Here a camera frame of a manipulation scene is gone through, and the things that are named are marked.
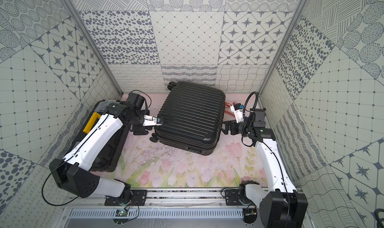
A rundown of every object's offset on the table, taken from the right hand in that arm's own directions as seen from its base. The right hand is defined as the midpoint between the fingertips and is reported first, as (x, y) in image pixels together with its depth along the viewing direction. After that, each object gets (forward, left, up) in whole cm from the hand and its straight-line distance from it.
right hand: (224, 125), depth 77 cm
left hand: (+2, +40, +2) cm, 40 cm away
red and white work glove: (+27, -7, -17) cm, 32 cm away
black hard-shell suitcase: (+5, +17, +1) cm, 18 cm away
